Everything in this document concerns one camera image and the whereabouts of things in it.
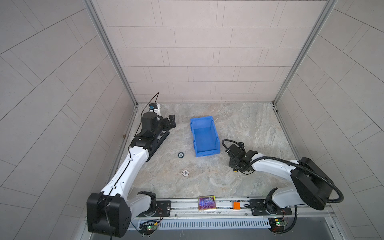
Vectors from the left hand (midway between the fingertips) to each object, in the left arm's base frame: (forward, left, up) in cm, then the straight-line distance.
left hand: (170, 115), depth 80 cm
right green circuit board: (-46, -52, -22) cm, 73 cm away
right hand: (-16, -36, -26) cm, 47 cm away
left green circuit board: (-48, +6, -22) cm, 53 cm away
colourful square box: (-38, -20, -21) cm, 47 cm away
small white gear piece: (-23, -8, -23) cm, 33 cm away
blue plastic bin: (-1, -21, -23) cm, 31 cm away
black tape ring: (-12, -5, -23) cm, 26 cm away
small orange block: (-39, -34, -21) cm, 56 cm away
